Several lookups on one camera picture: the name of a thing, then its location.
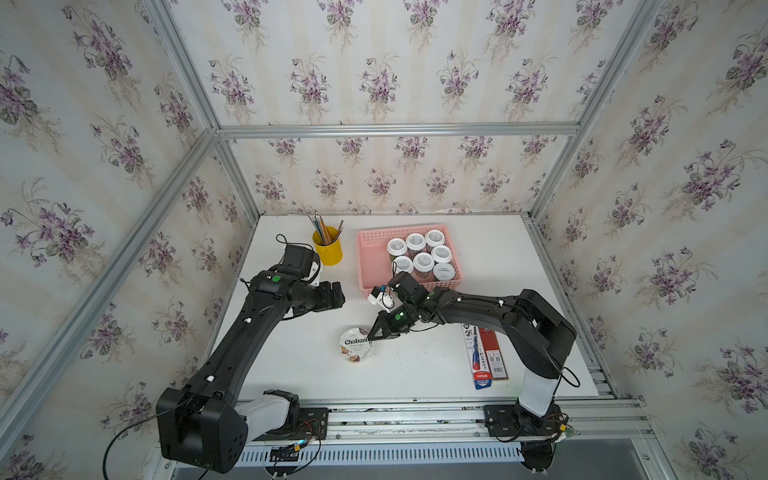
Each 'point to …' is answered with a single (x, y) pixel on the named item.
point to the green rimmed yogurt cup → (444, 272)
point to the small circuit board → (285, 453)
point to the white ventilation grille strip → (382, 454)
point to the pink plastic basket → (375, 265)
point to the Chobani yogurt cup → (355, 346)
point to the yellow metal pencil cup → (328, 254)
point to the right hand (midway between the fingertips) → (372, 339)
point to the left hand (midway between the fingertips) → (334, 302)
